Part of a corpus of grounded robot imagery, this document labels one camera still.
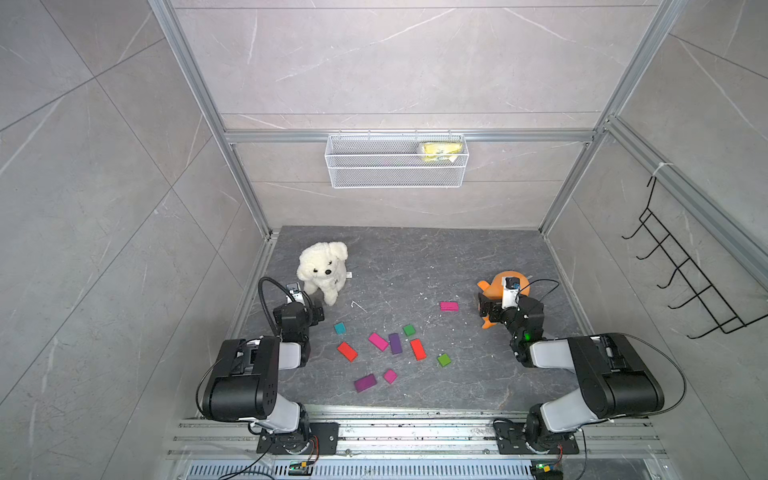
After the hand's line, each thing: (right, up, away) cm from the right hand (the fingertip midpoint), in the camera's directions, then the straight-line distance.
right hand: (496, 291), depth 93 cm
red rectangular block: (-47, -18, -5) cm, 50 cm away
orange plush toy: (+1, 0, +4) cm, 4 cm away
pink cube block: (-34, -23, -9) cm, 42 cm away
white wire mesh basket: (-32, +44, +8) cm, 55 cm away
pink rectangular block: (-39, -14, -3) cm, 41 cm away
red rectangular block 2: (-25, -17, -5) cm, 31 cm away
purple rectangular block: (-32, -16, -3) cm, 36 cm away
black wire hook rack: (+33, -1, -36) cm, 49 cm away
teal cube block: (-50, -12, 0) cm, 51 cm away
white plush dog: (-54, +8, -6) cm, 55 cm away
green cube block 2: (-18, -19, -7) cm, 27 cm away
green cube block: (-28, -12, -1) cm, 30 cm away
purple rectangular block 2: (-41, -24, -11) cm, 49 cm away
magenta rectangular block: (-14, -6, +5) cm, 16 cm away
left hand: (-63, -2, 0) cm, 63 cm away
